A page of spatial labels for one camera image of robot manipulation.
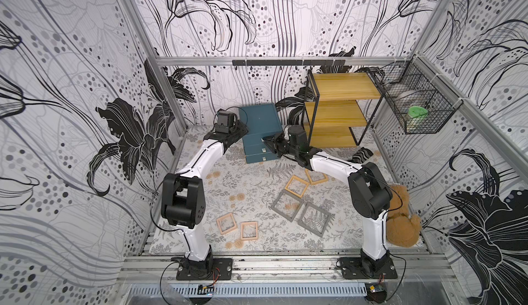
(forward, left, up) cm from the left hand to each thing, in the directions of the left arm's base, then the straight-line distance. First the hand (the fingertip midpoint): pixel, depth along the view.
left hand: (246, 129), depth 92 cm
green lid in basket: (-2, -68, +15) cm, 70 cm away
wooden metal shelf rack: (+20, -47, -2) cm, 51 cm away
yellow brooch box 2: (-18, -24, -19) cm, 36 cm away
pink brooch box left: (-36, +6, -19) cm, 41 cm away
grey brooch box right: (-34, -31, -18) cm, 49 cm away
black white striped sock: (-1, -59, -16) cm, 61 cm away
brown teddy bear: (-40, -61, -8) cm, 73 cm away
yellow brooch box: (-13, -34, -19) cm, 41 cm away
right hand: (-4, -9, 0) cm, 10 cm away
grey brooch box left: (-28, -20, -19) cm, 39 cm away
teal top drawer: (-6, -5, 0) cm, 8 cm away
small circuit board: (-59, +9, -22) cm, 63 cm away
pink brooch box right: (-39, -4, -19) cm, 43 cm away
